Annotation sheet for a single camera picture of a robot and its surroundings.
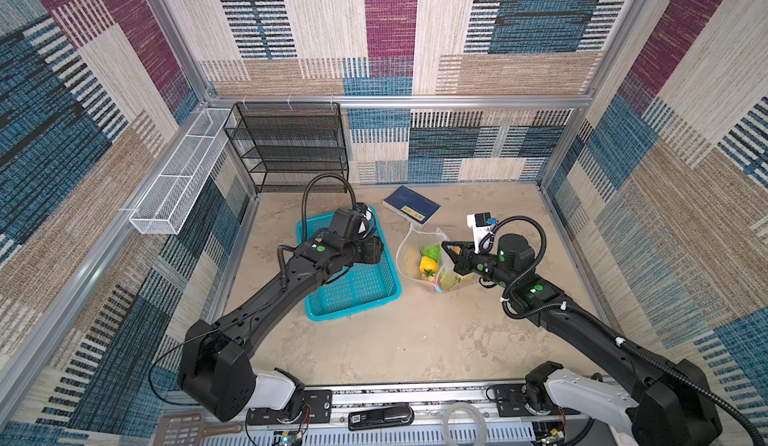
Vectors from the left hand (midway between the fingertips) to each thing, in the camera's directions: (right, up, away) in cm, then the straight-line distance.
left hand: (376, 241), depth 81 cm
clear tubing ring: (+25, -43, -11) cm, 51 cm away
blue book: (+12, +11, +33) cm, 37 cm away
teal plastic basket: (-7, -15, +13) cm, 21 cm away
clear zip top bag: (+14, -6, +13) cm, 20 cm away
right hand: (+17, -2, -4) cm, 18 cm away
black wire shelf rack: (-32, +32, +27) cm, 53 cm away
